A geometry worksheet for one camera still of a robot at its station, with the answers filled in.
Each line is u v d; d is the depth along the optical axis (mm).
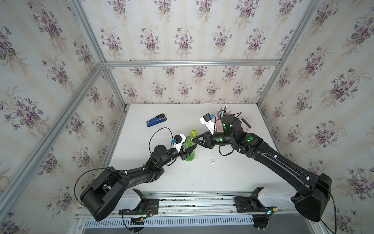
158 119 1071
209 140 584
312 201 378
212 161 882
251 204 662
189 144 718
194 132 692
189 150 716
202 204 748
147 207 717
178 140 628
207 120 612
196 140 671
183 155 676
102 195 413
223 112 1008
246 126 1039
